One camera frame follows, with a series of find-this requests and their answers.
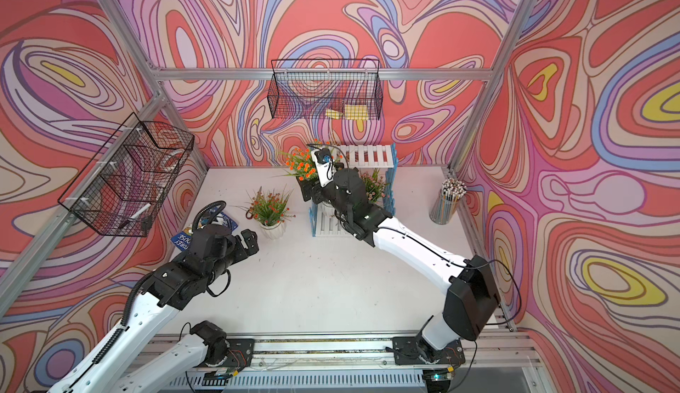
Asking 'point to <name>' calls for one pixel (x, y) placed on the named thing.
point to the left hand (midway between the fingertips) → (248, 240)
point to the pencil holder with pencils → (444, 206)
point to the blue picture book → (183, 240)
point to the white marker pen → (134, 216)
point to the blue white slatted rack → (322, 219)
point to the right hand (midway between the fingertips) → (312, 175)
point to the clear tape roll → (171, 158)
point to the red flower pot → (270, 211)
